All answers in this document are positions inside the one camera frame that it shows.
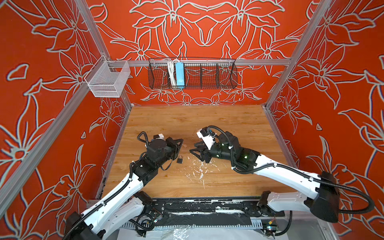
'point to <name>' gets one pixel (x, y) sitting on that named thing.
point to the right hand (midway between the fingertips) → (190, 148)
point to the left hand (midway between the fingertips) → (184, 137)
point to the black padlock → (179, 159)
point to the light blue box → (180, 74)
